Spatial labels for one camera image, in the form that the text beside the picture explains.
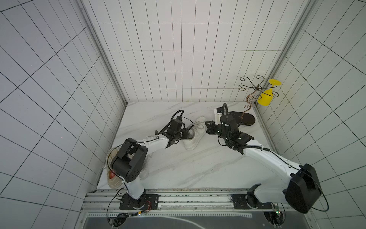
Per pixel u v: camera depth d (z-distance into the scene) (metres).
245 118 1.07
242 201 0.72
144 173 0.78
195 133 0.90
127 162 0.46
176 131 0.73
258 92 0.84
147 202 0.72
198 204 0.73
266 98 0.92
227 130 0.60
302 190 0.40
